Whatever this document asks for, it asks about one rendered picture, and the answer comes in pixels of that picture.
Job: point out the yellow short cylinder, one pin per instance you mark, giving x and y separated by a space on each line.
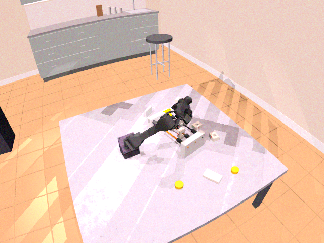
234 170
178 184

